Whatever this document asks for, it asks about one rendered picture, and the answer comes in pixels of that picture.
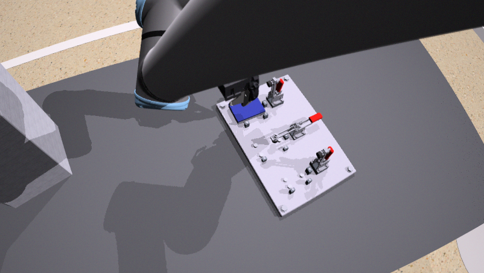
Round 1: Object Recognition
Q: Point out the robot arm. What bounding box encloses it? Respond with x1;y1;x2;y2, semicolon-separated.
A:
134;0;484;111

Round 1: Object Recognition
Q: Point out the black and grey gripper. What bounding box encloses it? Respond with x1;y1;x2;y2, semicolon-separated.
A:
218;76;259;107

